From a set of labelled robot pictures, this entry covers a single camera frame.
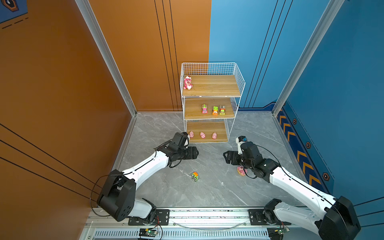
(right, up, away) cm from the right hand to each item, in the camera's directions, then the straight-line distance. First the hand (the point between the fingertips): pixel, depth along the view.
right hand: (227, 154), depth 82 cm
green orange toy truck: (-7, +24, +2) cm, 25 cm away
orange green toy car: (-18, -13, +3) cm, 22 cm away
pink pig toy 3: (-5, +9, +20) cm, 23 cm away
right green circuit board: (+23, -34, -12) cm, 42 cm away
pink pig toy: (-21, +10, +20) cm, 31 cm away
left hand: (-18, +1, +4) cm, 19 cm away
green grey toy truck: (-2, +25, +2) cm, 25 cm away
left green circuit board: (-41, -35, -11) cm, 55 cm away
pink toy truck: (-13, +26, +3) cm, 29 cm away
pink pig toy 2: (-13, +9, +20) cm, 26 cm away
